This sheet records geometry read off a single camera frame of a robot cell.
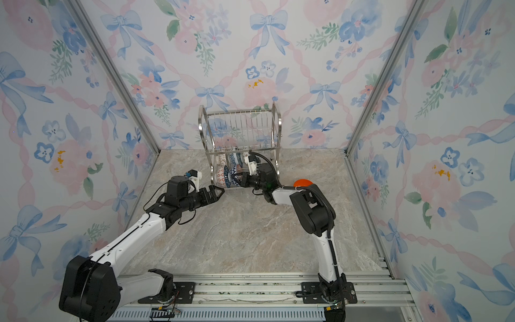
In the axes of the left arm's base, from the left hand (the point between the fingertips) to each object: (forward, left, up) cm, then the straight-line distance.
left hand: (218, 191), depth 83 cm
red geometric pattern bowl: (+10, +1, -4) cm, 11 cm away
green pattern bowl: (+25, -10, -3) cm, 27 cm away
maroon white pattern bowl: (+22, +2, -4) cm, 23 cm away
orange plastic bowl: (+14, -38, -12) cm, 43 cm away
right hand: (+12, -5, -4) cm, 13 cm away
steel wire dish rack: (+42, +2, -6) cm, 43 cm away
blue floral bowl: (+23, -3, -4) cm, 23 cm away
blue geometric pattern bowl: (+11, -5, -4) cm, 12 cm away
